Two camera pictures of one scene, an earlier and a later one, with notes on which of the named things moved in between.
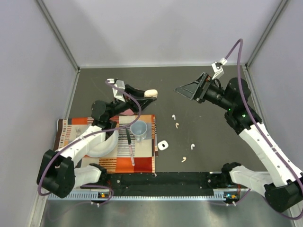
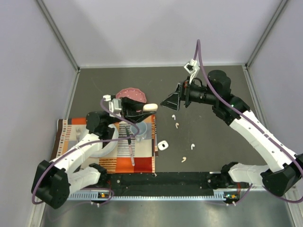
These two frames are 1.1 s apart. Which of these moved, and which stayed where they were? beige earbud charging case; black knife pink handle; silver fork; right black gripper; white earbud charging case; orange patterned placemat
Moved: right black gripper; beige earbud charging case
Stayed: silver fork; orange patterned placemat; black knife pink handle; white earbud charging case
